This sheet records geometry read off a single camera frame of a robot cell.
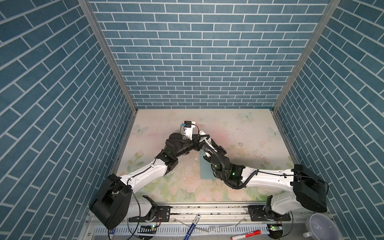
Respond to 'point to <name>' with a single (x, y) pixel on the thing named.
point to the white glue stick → (202, 133)
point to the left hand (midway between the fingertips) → (209, 138)
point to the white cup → (322, 227)
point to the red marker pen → (245, 235)
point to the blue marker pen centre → (192, 227)
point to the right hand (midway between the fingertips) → (210, 139)
